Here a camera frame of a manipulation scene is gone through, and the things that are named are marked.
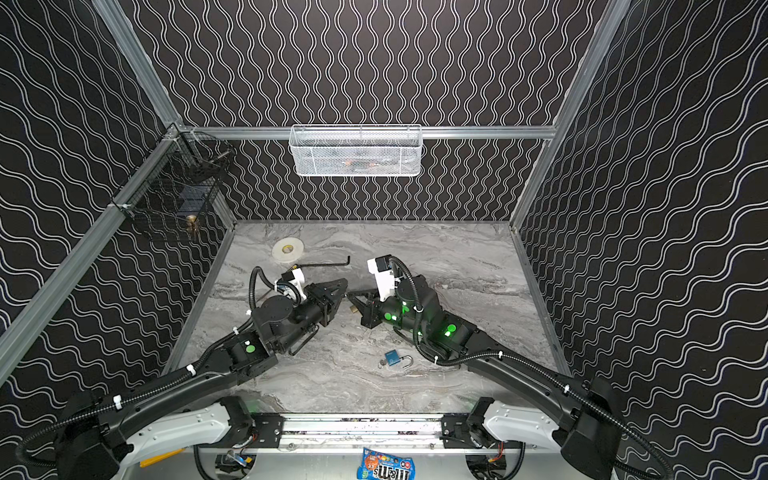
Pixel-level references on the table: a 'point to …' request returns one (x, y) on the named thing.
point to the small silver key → (382, 363)
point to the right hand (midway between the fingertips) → (348, 297)
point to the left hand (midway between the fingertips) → (355, 282)
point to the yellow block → (160, 457)
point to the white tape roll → (287, 249)
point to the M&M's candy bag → (380, 466)
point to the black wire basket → (176, 189)
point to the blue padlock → (393, 358)
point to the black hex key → (326, 264)
